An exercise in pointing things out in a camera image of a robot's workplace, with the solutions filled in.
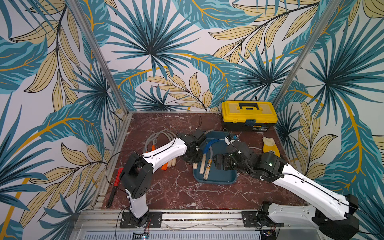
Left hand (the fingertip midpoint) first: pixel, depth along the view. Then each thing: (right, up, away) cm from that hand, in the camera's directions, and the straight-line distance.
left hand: (197, 163), depth 83 cm
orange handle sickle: (-21, +17, +25) cm, 37 cm away
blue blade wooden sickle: (+3, -2, +7) cm, 8 cm away
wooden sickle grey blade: (-1, -1, -2) cm, 2 cm away
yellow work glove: (+49, +8, +18) cm, 53 cm away
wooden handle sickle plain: (-16, -2, +7) cm, 18 cm away
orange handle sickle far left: (-34, +9, +18) cm, 40 cm away
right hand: (+11, +6, -14) cm, 18 cm away
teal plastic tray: (+11, -8, +3) cm, 14 cm away
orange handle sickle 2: (-19, -4, +7) cm, 21 cm away
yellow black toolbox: (+41, +28, +14) cm, 52 cm away
